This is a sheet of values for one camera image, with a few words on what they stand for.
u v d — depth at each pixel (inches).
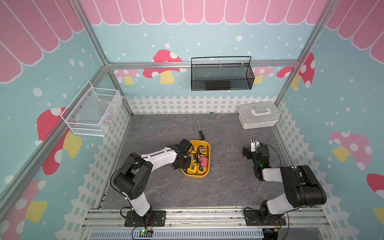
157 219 29.1
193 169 35.2
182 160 32.5
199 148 38.1
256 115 41.3
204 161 35.8
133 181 18.3
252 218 29.1
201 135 41.9
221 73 37.4
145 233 28.7
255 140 31.3
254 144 31.2
